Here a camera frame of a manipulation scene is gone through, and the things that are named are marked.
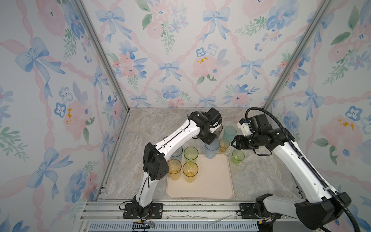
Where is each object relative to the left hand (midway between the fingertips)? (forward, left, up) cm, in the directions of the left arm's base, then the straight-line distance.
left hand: (209, 139), depth 81 cm
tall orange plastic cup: (-14, +19, -7) cm, 25 cm away
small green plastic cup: (-2, -20, -17) cm, 26 cm away
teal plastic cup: (+10, -15, -8) cm, 20 cm away
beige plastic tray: (-17, -3, -18) cm, 25 cm away
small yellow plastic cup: (+6, -12, -16) cm, 21 cm away
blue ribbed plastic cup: (-7, 0, 0) cm, 7 cm away
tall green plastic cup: (-5, +10, -9) cm, 15 cm away
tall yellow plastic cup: (-13, +11, -12) cm, 21 cm away
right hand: (-5, -13, +4) cm, 14 cm away
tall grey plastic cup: (+10, -7, -7) cm, 14 cm away
